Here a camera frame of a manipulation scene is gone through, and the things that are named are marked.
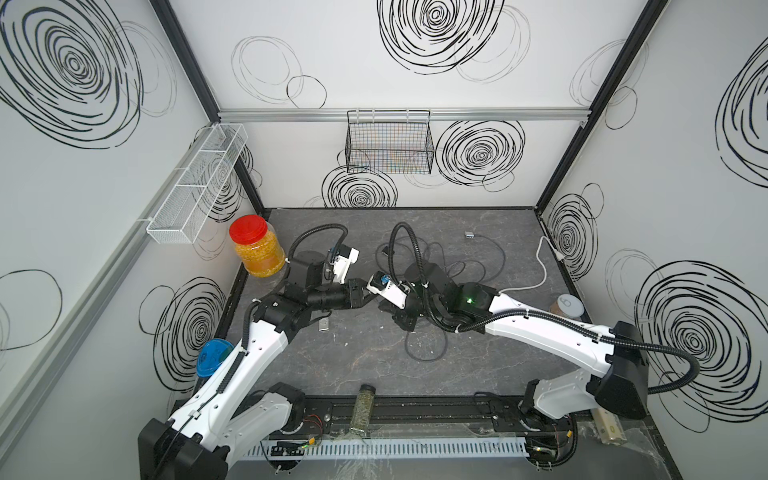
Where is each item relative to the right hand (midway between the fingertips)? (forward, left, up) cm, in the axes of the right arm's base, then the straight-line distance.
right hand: (381, 306), depth 71 cm
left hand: (+2, +1, +3) cm, 4 cm away
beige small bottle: (-21, -54, -17) cm, 60 cm away
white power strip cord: (+34, -63, -24) cm, 76 cm away
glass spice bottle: (-19, +4, -17) cm, 26 cm away
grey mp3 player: (+3, +18, -20) cm, 27 cm away
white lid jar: (+9, -54, -16) cm, 57 cm away
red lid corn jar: (+22, +40, -6) cm, 46 cm away
